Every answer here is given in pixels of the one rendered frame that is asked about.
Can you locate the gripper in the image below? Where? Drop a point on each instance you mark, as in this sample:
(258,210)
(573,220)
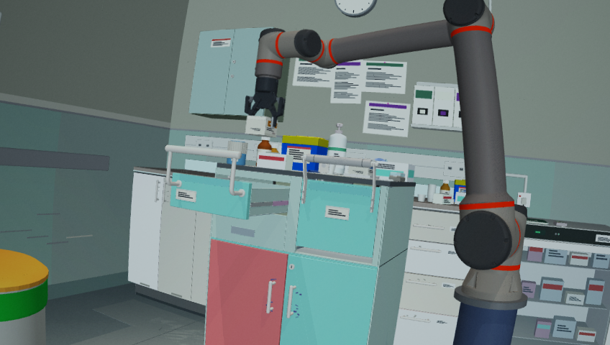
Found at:
(267,88)

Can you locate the white vial box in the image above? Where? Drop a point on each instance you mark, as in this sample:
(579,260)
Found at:
(256,126)

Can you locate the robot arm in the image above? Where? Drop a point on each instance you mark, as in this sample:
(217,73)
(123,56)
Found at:
(481,119)

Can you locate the blue box yellow lid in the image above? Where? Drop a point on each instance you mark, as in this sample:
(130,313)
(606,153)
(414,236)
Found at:
(305,142)
(458,188)

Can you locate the white box red label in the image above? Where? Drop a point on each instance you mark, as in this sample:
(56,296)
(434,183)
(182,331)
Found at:
(586,335)
(579,260)
(270,162)

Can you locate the teal cart drawer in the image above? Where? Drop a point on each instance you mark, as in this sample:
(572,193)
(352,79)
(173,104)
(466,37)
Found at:
(209,200)

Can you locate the teal tip-out bin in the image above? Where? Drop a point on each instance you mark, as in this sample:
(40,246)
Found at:
(333,233)

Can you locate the teal medication cart body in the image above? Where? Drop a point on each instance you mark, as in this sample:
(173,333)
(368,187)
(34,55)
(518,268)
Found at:
(395,224)

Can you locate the pink cart door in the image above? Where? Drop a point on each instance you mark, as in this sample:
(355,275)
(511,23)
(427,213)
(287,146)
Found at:
(238,290)

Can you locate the teal cart door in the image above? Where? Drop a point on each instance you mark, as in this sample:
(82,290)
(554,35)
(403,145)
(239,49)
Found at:
(333,304)

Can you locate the white drawer unit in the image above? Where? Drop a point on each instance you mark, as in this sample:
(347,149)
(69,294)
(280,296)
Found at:
(424,257)

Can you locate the purple box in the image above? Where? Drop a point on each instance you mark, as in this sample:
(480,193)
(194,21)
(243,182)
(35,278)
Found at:
(543,329)
(528,290)
(534,255)

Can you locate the waste bin yellow lid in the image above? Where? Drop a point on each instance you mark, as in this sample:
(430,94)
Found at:
(21,304)

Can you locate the blue-grey box red label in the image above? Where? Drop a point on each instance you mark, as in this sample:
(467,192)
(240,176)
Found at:
(551,291)
(595,294)

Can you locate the small white box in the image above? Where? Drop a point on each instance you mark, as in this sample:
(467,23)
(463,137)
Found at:
(575,298)

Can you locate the amber bottle white cap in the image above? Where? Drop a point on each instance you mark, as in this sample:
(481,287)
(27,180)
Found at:
(445,189)
(265,144)

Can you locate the clear ribbed jar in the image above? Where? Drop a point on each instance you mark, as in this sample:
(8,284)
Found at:
(238,145)

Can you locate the white pump bottle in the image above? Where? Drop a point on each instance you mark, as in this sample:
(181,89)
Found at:
(337,143)

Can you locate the white poster purple header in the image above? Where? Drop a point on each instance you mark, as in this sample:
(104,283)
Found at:
(345,88)
(386,121)

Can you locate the white base cabinet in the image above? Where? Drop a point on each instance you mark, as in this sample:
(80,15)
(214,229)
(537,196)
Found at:
(147,238)

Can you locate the black device green light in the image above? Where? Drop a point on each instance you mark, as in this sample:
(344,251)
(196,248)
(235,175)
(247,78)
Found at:
(562,233)

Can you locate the grey shelf unit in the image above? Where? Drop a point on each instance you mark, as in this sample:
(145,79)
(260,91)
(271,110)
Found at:
(576,281)

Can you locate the pale blue wall cupboard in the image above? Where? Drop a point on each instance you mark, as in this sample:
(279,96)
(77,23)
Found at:
(224,76)

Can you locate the white wall clock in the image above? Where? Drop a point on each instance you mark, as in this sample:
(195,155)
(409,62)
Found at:
(355,5)

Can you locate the white wall socket strip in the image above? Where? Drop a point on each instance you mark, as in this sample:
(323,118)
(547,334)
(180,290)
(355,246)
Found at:
(424,159)

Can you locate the white wall dispenser panel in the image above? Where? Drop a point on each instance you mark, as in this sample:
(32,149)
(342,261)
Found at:
(436,109)

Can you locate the grey wall rail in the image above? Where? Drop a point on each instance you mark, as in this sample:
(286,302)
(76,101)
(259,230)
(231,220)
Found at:
(52,159)

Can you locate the white wall socket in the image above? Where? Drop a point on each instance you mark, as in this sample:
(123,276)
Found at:
(524,200)

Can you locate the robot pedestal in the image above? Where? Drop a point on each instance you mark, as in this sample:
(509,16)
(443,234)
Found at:
(483,328)

